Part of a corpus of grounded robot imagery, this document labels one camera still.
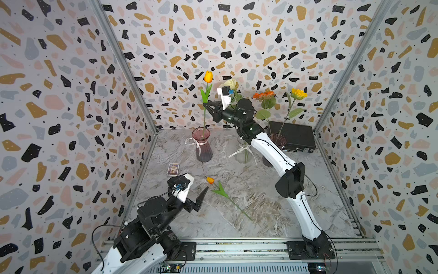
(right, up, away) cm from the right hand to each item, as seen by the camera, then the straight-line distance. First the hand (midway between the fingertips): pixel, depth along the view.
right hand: (204, 105), depth 73 cm
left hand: (-1, -31, -10) cm, 32 cm away
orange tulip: (+6, -42, +19) cm, 47 cm away
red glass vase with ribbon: (-5, -12, +22) cm, 25 cm away
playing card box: (-22, -32, +26) cm, 46 cm away
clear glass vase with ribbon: (+20, -23, +27) cm, 41 cm away
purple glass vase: (+38, -14, +19) cm, 45 cm away
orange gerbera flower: (+31, +5, +12) cm, 33 cm away
